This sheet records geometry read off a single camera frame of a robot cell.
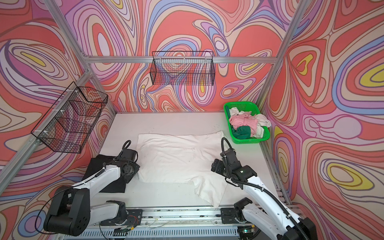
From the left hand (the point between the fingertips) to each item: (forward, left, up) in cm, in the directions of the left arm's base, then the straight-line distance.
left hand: (139, 168), depth 90 cm
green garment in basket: (+22, -66, +8) cm, 70 cm away
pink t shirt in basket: (+34, -71, +7) cm, 79 cm away
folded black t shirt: (+1, +26, +2) cm, 26 cm away
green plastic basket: (+48, -74, +6) cm, 89 cm away
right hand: (-5, -48, +7) cm, 49 cm away
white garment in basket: (+30, -81, +10) cm, 87 cm away
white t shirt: (+7, -15, 0) cm, 17 cm away
